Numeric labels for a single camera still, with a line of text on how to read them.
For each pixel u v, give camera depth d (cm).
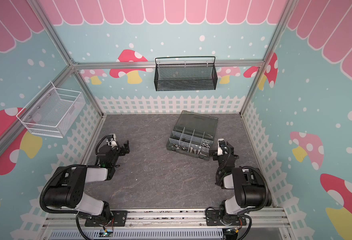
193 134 103
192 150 97
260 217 76
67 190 45
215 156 83
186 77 94
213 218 74
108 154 70
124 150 86
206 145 100
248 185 52
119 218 75
